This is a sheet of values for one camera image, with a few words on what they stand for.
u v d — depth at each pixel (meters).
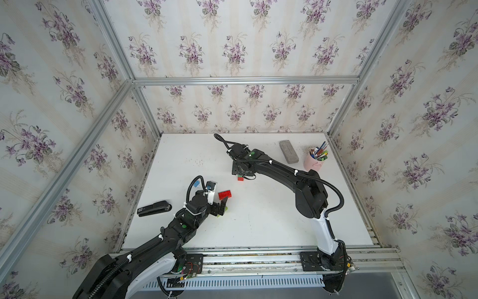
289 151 1.08
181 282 0.72
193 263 0.73
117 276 0.41
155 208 0.85
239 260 0.75
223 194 0.91
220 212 0.75
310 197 0.53
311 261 0.73
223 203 0.75
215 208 0.73
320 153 0.98
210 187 0.70
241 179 0.98
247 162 0.66
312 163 0.96
